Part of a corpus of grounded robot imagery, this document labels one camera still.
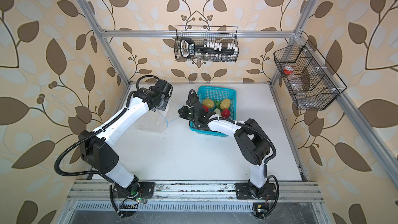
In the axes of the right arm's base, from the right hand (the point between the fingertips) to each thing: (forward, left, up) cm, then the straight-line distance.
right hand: (178, 111), depth 87 cm
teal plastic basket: (+20, -24, -7) cm, 32 cm away
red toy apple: (+5, -29, -10) cm, 31 cm away
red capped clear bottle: (+11, -60, +18) cm, 64 cm away
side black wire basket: (0, -67, +20) cm, 70 cm away
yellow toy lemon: (+10, -18, -6) cm, 21 cm away
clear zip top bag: (-1, +14, -8) cm, 16 cm away
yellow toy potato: (+13, -30, -11) cm, 34 cm away
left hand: (+2, +10, +8) cm, 13 cm away
